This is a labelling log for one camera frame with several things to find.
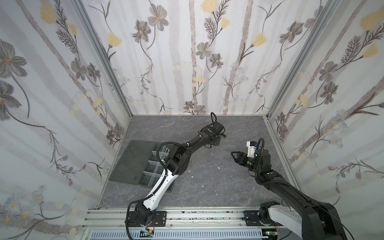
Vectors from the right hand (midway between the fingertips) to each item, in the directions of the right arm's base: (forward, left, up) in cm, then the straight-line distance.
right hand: (231, 151), depth 84 cm
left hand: (+17, +7, -13) cm, 23 cm away
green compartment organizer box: (-5, +55, -13) cm, 57 cm away
